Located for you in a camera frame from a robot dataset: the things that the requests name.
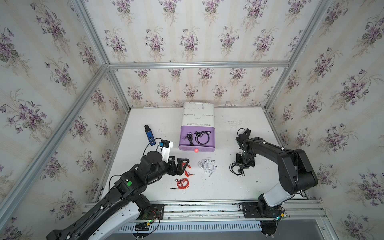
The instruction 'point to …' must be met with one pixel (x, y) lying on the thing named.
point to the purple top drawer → (184, 145)
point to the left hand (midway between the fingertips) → (184, 161)
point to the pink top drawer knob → (196, 150)
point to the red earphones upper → (187, 173)
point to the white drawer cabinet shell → (198, 114)
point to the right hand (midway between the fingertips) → (242, 168)
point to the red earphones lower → (182, 183)
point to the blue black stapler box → (150, 135)
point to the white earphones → (208, 165)
